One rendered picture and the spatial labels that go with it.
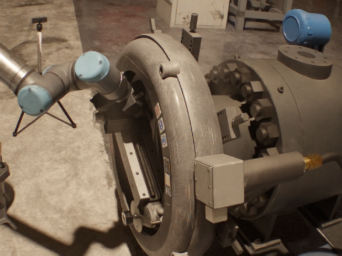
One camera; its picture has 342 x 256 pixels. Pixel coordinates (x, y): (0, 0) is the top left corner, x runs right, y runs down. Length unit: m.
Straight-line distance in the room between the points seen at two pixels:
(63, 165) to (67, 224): 0.49
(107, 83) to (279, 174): 0.53
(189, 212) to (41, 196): 1.21
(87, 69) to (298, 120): 0.65
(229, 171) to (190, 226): 0.23
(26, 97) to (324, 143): 0.92
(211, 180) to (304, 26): 0.93
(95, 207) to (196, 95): 1.15
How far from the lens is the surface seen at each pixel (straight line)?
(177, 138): 1.03
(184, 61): 1.12
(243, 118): 0.98
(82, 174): 2.29
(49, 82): 1.14
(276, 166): 1.04
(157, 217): 1.29
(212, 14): 5.24
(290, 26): 1.75
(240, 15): 5.23
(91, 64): 1.16
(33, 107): 1.12
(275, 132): 1.27
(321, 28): 1.76
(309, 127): 1.33
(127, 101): 1.30
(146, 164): 1.39
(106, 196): 2.14
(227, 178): 0.95
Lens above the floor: 1.34
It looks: 29 degrees down
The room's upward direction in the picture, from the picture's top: 6 degrees clockwise
